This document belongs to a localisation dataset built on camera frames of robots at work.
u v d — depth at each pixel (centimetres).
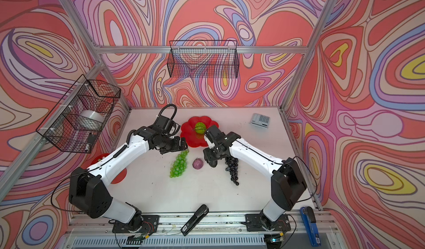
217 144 64
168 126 67
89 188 41
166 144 68
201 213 74
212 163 78
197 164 88
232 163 87
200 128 101
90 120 70
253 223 73
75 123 74
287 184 43
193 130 105
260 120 111
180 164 88
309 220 73
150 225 72
